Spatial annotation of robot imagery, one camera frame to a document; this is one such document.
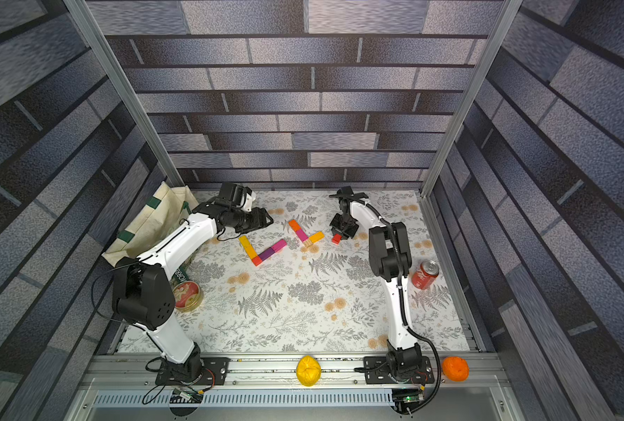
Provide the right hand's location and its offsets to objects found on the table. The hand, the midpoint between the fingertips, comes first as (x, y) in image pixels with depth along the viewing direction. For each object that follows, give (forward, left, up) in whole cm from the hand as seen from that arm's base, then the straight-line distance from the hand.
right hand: (335, 233), depth 105 cm
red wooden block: (-4, 0, +2) cm, 5 cm away
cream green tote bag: (-1, +62, +17) cm, 64 cm away
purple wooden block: (-11, +27, +1) cm, 29 cm away
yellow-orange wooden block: (-2, +8, 0) cm, 8 cm away
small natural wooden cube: (-6, +11, +1) cm, 13 cm away
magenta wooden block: (-6, +23, -1) cm, 23 cm away
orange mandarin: (-48, -32, +3) cm, 58 cm away
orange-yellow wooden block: (-9, +34, 0) cm, 35 cm away
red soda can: (-22, -29, +8) cm, 37 cm away
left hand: (-7, +24, +17) cm, 31 cm away
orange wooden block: (+4, +17, 0) cm, 18 cm away
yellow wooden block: (-5, +37, 0) cm, 37 cm away
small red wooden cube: (-13, +30, 0) cm, 33 cm away
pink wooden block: (-2, +14, 0) cm, 14 cm away
